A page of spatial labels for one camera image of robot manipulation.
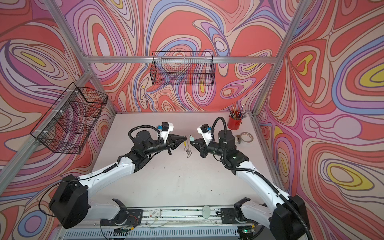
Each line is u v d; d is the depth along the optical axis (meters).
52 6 0.68
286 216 0.38
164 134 0.63
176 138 0.67
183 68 0.97
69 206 0.41
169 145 0.63
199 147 0.68
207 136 0.64
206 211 0.74
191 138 0.70
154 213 0.74
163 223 0.73
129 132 0.53
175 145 0.69
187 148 0.72
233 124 1.08
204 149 0.68
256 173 0.49
